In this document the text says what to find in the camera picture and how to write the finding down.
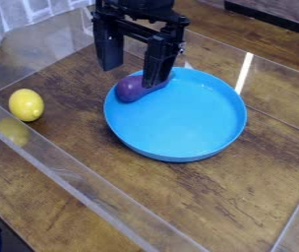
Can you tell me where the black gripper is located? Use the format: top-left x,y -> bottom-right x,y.
92,0 -> 190,89

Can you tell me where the purple toy eggplant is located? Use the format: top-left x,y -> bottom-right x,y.
115,75 -> 173,102

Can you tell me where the blue round tray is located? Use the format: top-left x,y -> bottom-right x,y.
104,67 -> 248,162

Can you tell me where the dark bar on table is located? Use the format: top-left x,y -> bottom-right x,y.
225,0 -> 299,33

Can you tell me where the yellow toy lemon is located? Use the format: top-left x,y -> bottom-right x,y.
9,89 -> 44,122

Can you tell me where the white patterned curtain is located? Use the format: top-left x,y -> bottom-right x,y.
0,0 -> 96,46

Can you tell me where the clear acrylic enclosure wall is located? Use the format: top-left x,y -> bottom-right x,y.
0,1 -> 299,252

